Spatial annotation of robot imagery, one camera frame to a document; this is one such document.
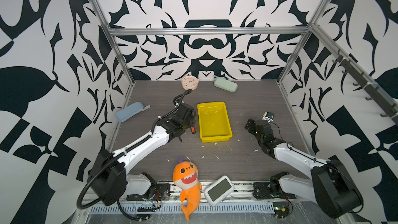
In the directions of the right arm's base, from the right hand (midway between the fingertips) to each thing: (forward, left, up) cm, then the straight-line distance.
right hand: (255, 121), depth 89 cm
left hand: (-1, +35, +9) cm, 36 cm away
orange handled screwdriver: (-7, +35, +5) cm, 36 cm away
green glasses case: (+35, +12, -6) cm, 37 cm away
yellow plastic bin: (+5, +23, -9) cm, 25 cm away
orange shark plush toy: (-28, +38, +2) cm, 48 cm away
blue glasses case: (+11, +75, -3) cm, 76 cm away
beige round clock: (+36, +39, -5) cm, 53 cm away
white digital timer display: (-33, +23, -3) cm, 40 cm away
